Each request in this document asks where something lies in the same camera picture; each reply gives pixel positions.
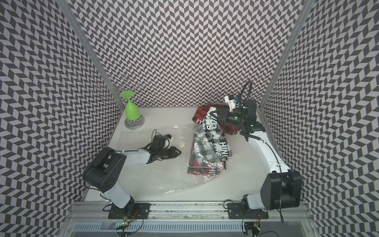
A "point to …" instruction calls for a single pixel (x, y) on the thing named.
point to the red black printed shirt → (202, 115)
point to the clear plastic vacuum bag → (162, 177)
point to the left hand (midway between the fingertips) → (178, 154)
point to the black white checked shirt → (211, 145)
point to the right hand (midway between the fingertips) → (210, 116)
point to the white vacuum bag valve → (181, 144)
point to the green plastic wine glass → (132, 110)
